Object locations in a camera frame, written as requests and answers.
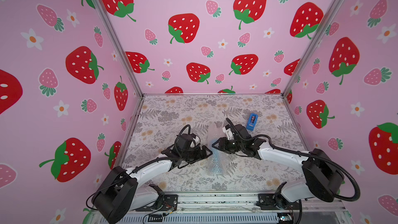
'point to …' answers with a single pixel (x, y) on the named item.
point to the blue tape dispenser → (251, 126)
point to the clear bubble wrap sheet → (228, 162)
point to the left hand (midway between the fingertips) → (209, 155)
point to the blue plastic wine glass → (216, 170)
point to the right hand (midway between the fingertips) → (211, 149)
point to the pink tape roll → (253, 119)
